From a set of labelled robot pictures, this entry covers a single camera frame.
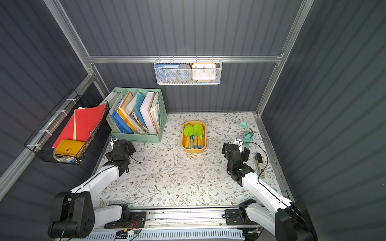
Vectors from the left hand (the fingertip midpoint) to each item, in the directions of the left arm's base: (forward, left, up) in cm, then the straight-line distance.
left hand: (119, 147), depth 86 cm
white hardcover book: (+17, -15, +11) cm, 25 cm away
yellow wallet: (-12, +10, +19) cm, 25 cm away
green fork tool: (+18, -40, -8) cm, 44 cm away
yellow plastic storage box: (+12, -37, -7) cm, 39 cm away
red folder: (+3, +13, +18) cm, 22 cm away
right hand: (-1, -70, +3) cm, 70 cm away
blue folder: (+15, +2, +3) cm, 16 cm away
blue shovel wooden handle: (+9, -42, -8) cm, 44 cm away
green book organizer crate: (+12, -10, -7) cm, 17 cm away
